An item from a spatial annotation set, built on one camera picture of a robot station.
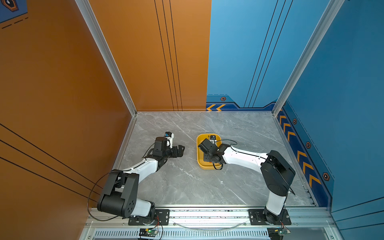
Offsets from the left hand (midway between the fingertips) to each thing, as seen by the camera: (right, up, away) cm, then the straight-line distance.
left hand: (178, 146), depth 92 cm
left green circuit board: (-11, -38, -21) cm, 45 cm away
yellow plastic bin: (+14, +4, +7) cm, 16 cm away
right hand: (+18, -6, -1) cm, 19 cm away
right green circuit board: (+50, -39, -22) cm, 67 cm away
